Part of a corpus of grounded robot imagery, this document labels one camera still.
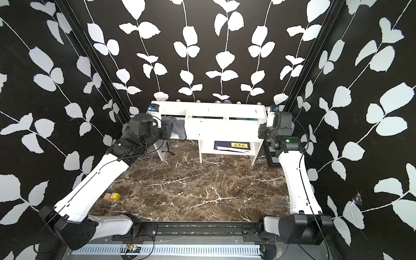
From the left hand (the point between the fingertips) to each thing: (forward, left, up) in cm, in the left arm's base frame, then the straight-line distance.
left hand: (169, 120), depth 71 cm
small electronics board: (-44, +18, -37) cm, 60 cm away
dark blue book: (0, -31, -21) cm, 37 cm away
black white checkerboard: (-4, -57, -32) cm, 65 cm away
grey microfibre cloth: (+2, -3, -6) cm, 7 cm away
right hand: (+1, -43, -3) cm, 43 cm away
